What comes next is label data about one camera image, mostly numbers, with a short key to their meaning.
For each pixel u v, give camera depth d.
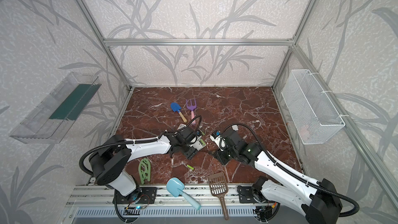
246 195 0.74
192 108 1.08
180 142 0.67
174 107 1.09
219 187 0.77
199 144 0.89
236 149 0.58
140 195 0.71
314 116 0.61
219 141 0.68
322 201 0.39
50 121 0.65
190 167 0.82
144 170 0.81
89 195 0.75
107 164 0.44
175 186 0.77
